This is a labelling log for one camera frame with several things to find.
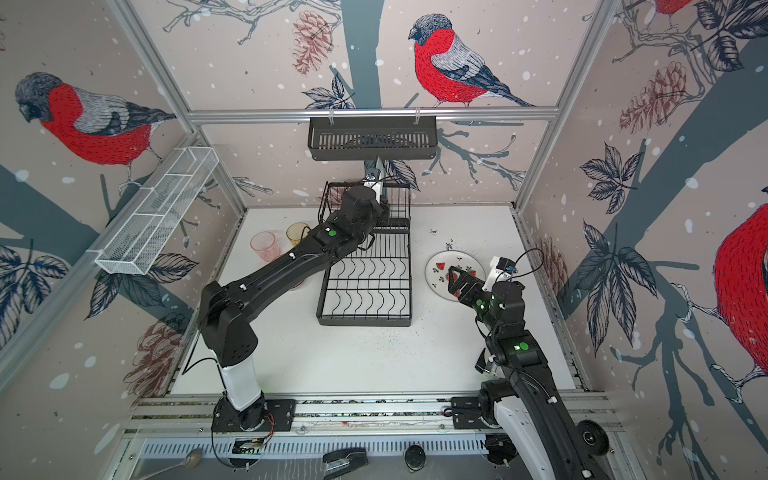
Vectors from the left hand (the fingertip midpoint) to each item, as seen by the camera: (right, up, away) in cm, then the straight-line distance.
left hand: (381, 193), depth 78 cm
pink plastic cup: (-42, -16, +26) cm, 52 cm away
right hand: (+20, -22, -2) cm, 30 cm away
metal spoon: (-43, -63, -11) cm, 77 cm away
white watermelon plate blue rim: (+18, -24, +22) cm, 37 cm away
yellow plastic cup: (-32, -10, +28) cm, 43 cm away
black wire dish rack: (-3, -28, +18) cm, 34 cm away
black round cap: (+8, -57, -18) cm, 60 cm away
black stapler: (-8, -63, -11) cm, 64 cm away
